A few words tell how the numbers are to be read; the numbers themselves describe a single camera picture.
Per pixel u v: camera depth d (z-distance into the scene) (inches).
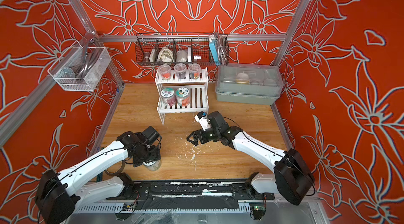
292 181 15.8
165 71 31.4
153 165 29.3
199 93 38.4
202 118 28.6
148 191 28.8
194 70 32.0
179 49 39.6
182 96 33.6
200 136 27.0
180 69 32.1
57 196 14.8
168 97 33.6
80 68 30.6
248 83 38.4
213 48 33.0
